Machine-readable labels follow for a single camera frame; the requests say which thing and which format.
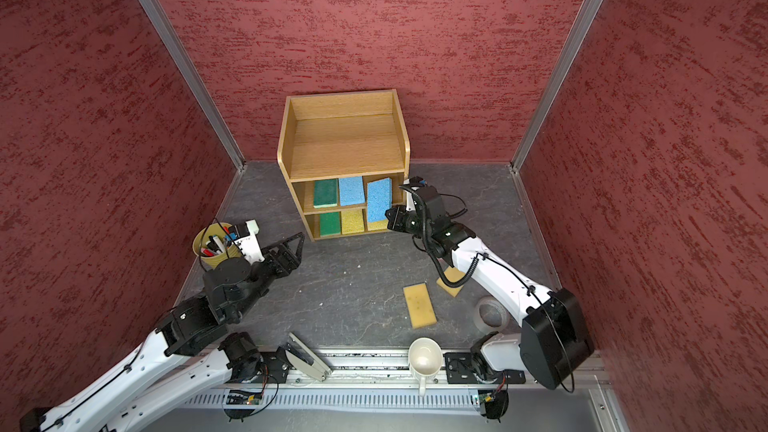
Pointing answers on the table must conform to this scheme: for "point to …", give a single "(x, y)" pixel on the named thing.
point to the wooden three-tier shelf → (344, 158)
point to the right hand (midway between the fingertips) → (383, 218)
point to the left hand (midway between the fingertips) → (297, 245)
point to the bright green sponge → (330, 223)
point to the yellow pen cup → (215, 229)
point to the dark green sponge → (325, 192)
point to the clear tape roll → (491, 316)
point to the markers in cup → (214, 244)
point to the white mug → (425, 358)
